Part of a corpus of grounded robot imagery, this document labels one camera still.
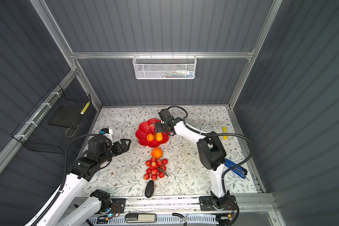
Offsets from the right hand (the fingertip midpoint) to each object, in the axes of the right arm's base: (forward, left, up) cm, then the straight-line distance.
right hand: (161, 127), depth 94 cm
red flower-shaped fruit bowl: (+2, +12, -9) cm, 15 cm away
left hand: (-17, +18, +10) cm, 27 cm away
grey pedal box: (-49, +8, -7) cm, 51 cm away
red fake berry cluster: (-25, +1, -4) cm, 26 cm away
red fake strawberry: (+4, +7, -6) cm, 11 cm away
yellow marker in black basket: (+1, +43, +19) cm, 47 cm away
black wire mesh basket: (-12, +55, +20) cm, 60 cm away
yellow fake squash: (-3, +2, -6) cm, 7 cm away
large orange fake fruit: (-16, +2, -4) cm, 17 cm away
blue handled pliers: (-26, -48, -9) cm, 55 cm away
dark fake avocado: (-37, +5, -6) cm, 37 cm away
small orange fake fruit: (-4, +8, -6) cm, 11 cm away
